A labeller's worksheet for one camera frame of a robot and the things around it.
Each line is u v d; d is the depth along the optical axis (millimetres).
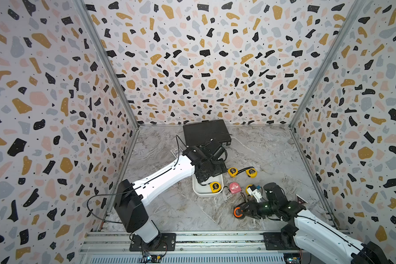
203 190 898
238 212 768
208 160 547
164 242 732
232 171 948
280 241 727
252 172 948
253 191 780
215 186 894
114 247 732
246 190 802
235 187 898
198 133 1103
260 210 701
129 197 450
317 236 514
